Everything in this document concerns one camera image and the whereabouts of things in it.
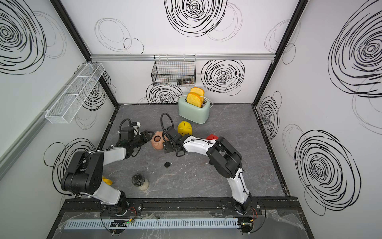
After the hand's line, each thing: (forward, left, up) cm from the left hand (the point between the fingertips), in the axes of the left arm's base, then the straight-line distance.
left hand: (152, 133), depth 93 cm
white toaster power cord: (+26, -17, +10) cm, 32 cm away
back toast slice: (+26, -29, +15) cm, 41 cm away
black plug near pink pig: (-16, -11, -8) cm, 21 cm away
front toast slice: (+19, -26, +13) cm, 35 cm away
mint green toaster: (+14, -29, +3) cm, 32 cm away
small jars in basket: (+21, -20, +26) cm, 39 cm away
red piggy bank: (-3, -38, +3) cm, 38 cm away
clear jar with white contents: (-29, 0, +3) cm, 30 cm away
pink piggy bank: (-5, -5, +1) cm, 7 cm away
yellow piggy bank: (+3, -20, +2) cm, 21 cm away
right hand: (-6, -11, -4) cm, 13 cm away
